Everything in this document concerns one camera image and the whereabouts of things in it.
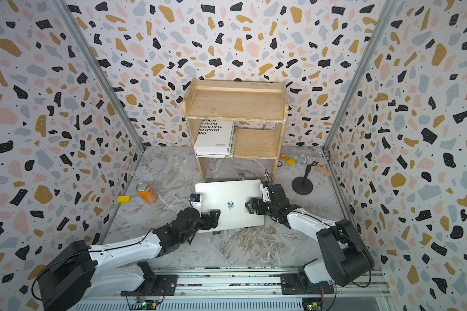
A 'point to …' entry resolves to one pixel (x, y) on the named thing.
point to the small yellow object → (290, 161)
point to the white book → (215, 138)
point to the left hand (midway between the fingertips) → (216, 212)
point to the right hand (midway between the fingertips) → (252, 205)
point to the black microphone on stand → (303, 185)
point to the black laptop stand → (240, 175)
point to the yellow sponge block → (124, 199)
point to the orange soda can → (146, 192)
